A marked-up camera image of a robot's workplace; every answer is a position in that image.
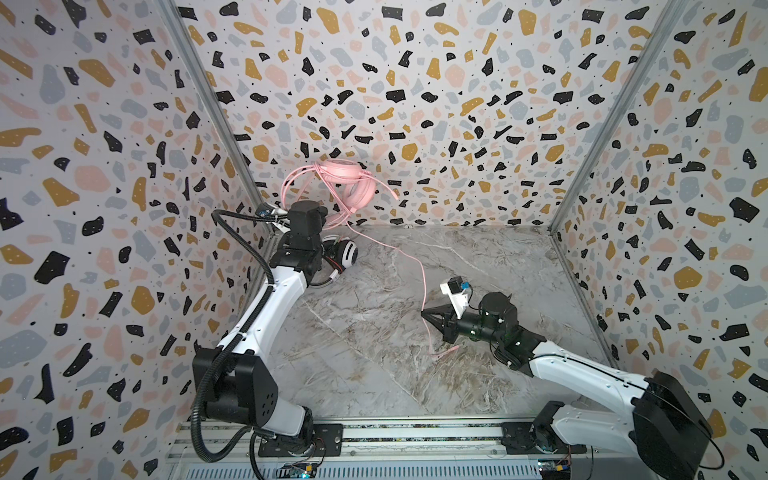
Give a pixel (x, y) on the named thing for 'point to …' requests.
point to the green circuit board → (297, 471)
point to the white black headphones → (340, 251)
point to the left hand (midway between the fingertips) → (304, 204)
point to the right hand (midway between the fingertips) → (421, 310)
